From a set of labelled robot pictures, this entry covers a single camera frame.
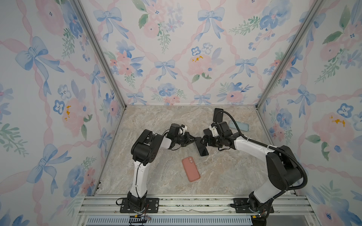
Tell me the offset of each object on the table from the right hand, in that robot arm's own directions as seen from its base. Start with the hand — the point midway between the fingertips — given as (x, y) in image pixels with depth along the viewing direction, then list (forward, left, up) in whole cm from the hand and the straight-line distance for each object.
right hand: (204, 141), depth 91 cm
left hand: (+4, +4, -2) cm, 6 cm away
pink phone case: (-15, +9, -8) cm, 19 cm away
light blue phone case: (+18, -31, -7) cm, 36 cm away
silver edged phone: (-3, +2, -3) cm, 5 cm away
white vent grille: (-42, +4, -7) cm, 42 cm away
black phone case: (+27, -15, -8) cm, 32 cm away
